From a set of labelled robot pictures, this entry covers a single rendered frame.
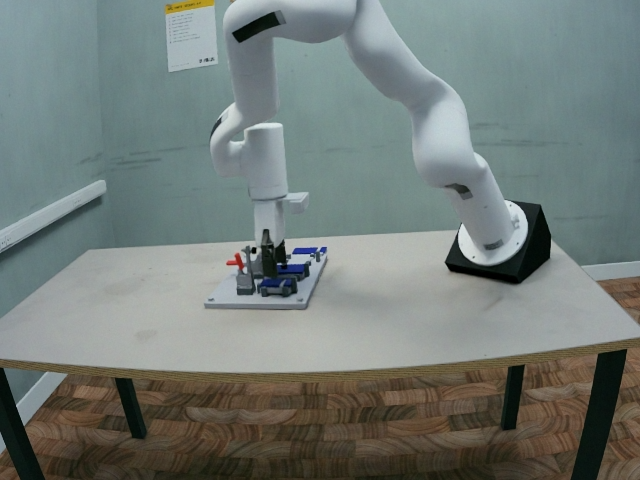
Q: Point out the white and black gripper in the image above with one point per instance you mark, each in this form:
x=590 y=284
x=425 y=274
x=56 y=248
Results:
x=270 y=225

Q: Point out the blue plate with white stripe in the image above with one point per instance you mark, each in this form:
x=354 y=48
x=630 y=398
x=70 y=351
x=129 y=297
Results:
x=305 y=251

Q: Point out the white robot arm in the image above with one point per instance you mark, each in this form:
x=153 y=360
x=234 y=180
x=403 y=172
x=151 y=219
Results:
x=442 y=149

